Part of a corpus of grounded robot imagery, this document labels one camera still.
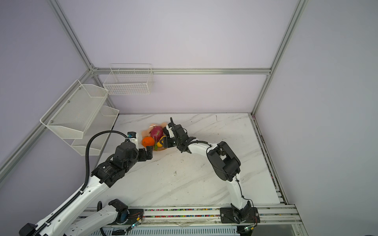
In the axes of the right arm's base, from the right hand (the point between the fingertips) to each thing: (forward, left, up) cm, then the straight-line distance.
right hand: (160, 143), depth 91 cm
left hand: (-11, +5, +10) cm, 16 cm away
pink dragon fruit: (+9, +4, -1) cm, 10 cm away
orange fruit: (+1, +8, +2) cm, 8 cm away
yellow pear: (-1, 0, 0) cm, 1 cm away
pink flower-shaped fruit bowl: (+11, +11, -4) cm, 16 cm away
